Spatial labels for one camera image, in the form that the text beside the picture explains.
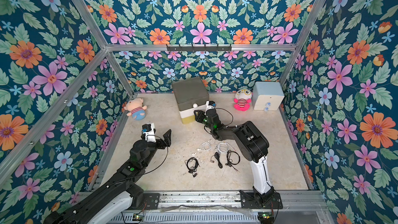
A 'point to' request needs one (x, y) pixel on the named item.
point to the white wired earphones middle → (223, 147)
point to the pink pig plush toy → (137, 110)
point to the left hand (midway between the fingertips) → (164, 129)
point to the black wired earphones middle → (216, 155)
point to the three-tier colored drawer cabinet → (187, 116)
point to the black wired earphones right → (234, 158)
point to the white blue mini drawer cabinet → (267, 96)
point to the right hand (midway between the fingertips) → (195, 111)
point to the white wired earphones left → (206, 146)
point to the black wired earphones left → (192, 165)
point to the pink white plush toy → (242, 99)
